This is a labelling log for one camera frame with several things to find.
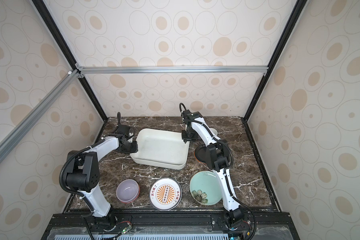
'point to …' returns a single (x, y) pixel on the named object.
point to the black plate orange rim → (200, 154)
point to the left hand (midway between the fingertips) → (140, 146)
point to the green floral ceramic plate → (205, 188)
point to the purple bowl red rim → (127, 191)
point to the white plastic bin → (162, 148)
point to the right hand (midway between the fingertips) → (187, 140)
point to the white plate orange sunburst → (165, 194)
